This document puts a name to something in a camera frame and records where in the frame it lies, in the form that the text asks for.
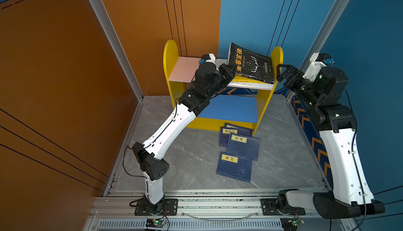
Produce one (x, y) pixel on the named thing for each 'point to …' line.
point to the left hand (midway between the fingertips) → (239, 63)
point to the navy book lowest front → (234, 166)
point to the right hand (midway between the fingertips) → (282, 69)
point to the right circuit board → (290, 224)
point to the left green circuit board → (155, 223)
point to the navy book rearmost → (241, 130)
